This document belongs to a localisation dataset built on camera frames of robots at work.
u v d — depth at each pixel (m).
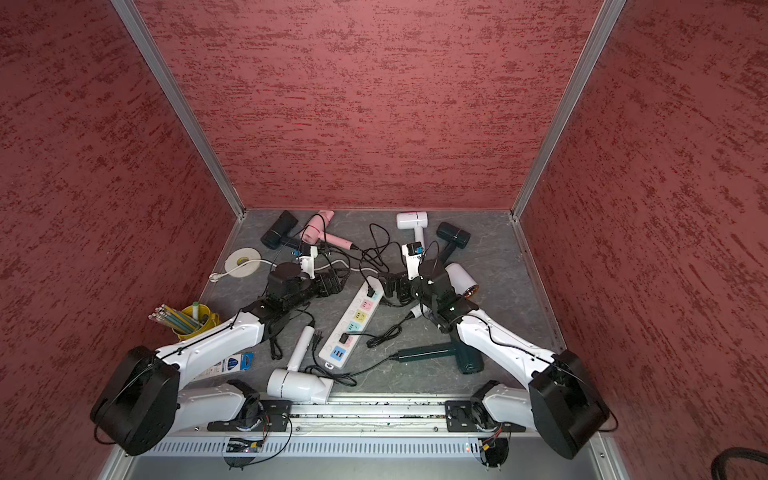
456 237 1.07
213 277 1.00
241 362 0.81
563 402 0.41
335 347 0.83
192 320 0.81
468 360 0.80
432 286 0.61
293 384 0.76
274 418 0.74
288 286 0.64
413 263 0.72
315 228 1.09
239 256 1.06
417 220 1.11
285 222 1.14
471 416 0.65
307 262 0.76
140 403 0.41
